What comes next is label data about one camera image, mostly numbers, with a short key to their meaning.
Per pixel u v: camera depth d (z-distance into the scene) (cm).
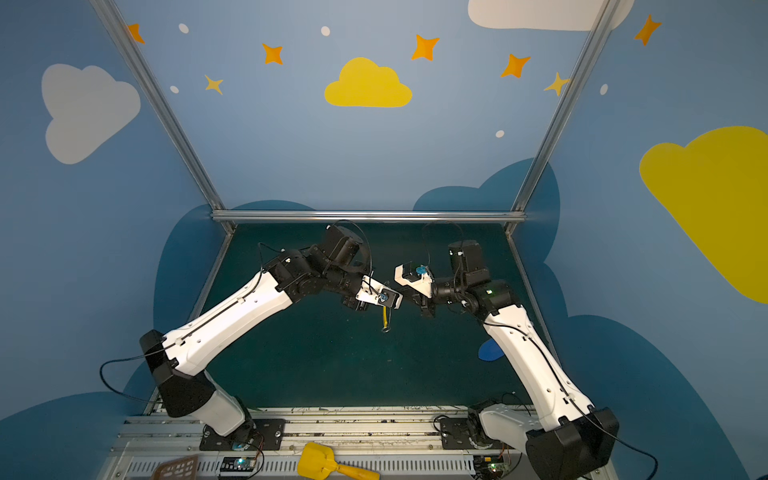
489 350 89
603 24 71
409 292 58
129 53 74
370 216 178
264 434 74
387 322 72
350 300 62
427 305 59
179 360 41
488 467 71
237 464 71
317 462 71
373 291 55
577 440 38
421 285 58
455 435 74
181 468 70
